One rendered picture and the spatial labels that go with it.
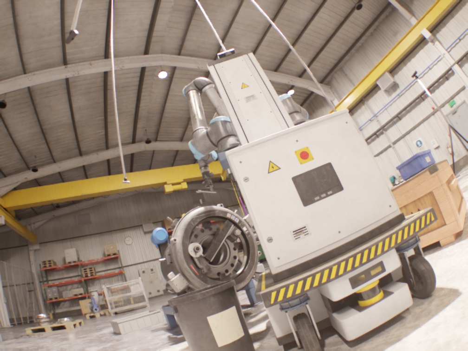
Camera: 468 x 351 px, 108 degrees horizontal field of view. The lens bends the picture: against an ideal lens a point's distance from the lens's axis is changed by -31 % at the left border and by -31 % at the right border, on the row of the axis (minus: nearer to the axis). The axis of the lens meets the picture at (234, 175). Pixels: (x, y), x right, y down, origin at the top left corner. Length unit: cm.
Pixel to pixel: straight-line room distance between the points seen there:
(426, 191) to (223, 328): 131
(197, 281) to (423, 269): 144
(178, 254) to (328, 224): 121
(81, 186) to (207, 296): 1298
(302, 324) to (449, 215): 110
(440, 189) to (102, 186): 1337
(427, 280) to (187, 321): 92
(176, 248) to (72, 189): 1216
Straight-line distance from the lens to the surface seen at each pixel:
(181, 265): 183
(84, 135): 1304
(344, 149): 101
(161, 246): 263
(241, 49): 1096
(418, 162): 172
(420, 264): 99
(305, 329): 84
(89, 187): 1368
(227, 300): 104
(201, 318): 102
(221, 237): 197
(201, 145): 170
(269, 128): 149
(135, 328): 328
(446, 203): 161
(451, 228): 164
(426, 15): 1205
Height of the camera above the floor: 42
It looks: 20 degrees up
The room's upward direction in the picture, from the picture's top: 21 degrees counter-clockwise
